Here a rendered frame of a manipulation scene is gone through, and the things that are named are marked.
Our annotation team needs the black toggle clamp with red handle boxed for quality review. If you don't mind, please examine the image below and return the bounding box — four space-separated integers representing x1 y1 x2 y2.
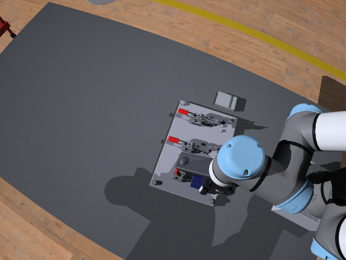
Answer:
178 108 220 126

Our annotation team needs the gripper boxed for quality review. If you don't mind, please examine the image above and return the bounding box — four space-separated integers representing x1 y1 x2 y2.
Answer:
199 177 239 195

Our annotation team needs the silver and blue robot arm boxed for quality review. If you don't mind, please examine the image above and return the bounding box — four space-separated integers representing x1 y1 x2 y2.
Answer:
175 103 346 260

